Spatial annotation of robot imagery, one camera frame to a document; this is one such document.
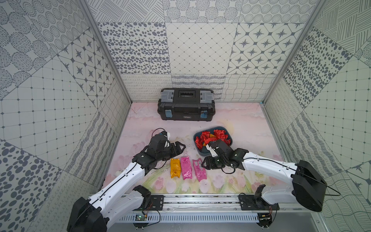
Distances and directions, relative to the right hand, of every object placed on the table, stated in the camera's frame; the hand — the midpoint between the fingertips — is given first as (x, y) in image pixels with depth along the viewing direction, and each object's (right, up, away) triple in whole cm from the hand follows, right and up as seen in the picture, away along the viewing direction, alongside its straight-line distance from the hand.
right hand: (206, 166), depth 80 cm
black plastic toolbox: (-12, +36, +16) cm, 41 cm away
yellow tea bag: (-18, -2, +4) cm, 18 cm away
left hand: (-14, +12, -2) cm, 19 cm away
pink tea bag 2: (-3, -4, +3) cm, 6 cm away
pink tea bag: (-12, -2, +3) cm, 12 cm away
